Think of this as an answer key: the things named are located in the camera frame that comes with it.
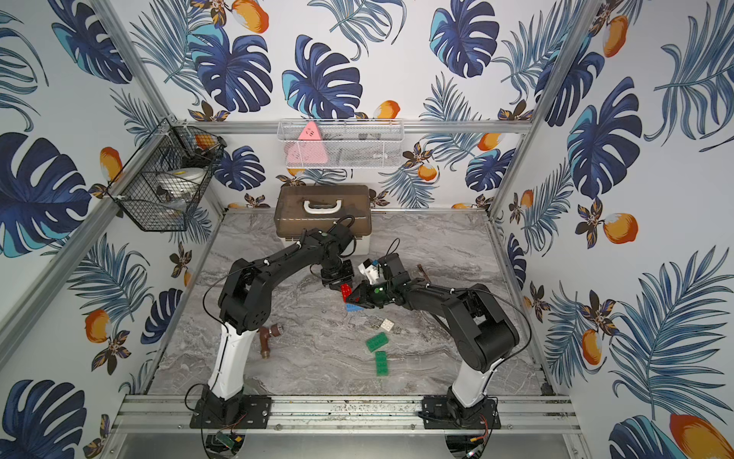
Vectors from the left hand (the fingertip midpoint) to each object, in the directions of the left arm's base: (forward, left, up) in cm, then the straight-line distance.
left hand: (351, 281), depth 93 cm
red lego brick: (-3, +1, -1) cm, 3 cm away
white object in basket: (+11, +48, +28) cm, 57 cm away
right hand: (-7, 0, +1) cm, 7 cm away
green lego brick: (-18, -9, -5) cm, 21 cm away
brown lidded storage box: (+18, +19, +14) cm, 29 cm away
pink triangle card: (+29, +16, +29) cm, 45 cm away
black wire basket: (+31, +63, +26) cm, 75 cm away
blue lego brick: (-7, -1, -5) cm, 9 cm away
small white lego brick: (-12, -12, -4) cm, 18 cm away
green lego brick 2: (-24, -11, -5) cm, 27 cm away
